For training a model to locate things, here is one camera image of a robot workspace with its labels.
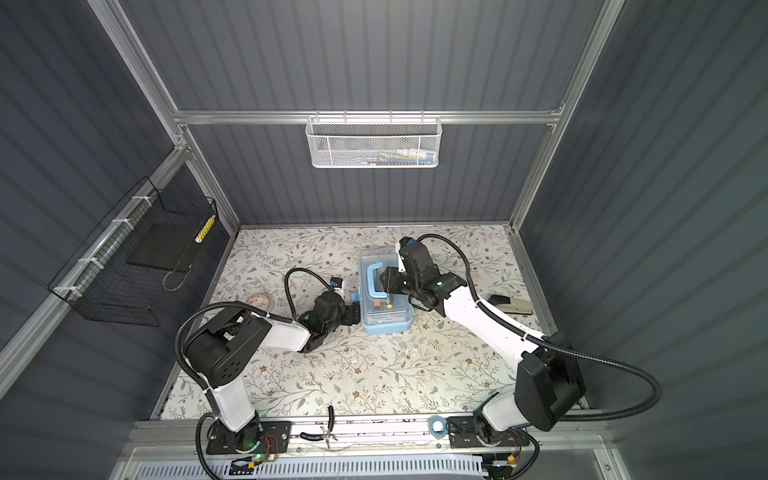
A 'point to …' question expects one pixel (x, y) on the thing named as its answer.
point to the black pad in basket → (165, 246)
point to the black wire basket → (133, 268)
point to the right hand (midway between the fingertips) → (387, 279)
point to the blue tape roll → (438, 435)
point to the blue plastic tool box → (381, 312)
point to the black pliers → (326, 435)
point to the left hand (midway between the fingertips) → (352, 303)
